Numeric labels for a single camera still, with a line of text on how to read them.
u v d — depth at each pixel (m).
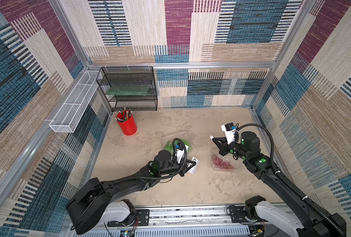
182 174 0.67
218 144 0.73
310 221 0.40
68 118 0.92
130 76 1.01
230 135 0.66
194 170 0.74
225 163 0.88
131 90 0.99
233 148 0.65
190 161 0.73
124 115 0.99
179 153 0.67
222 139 0.69
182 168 0.72
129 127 1.04
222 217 0.75
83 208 0.40
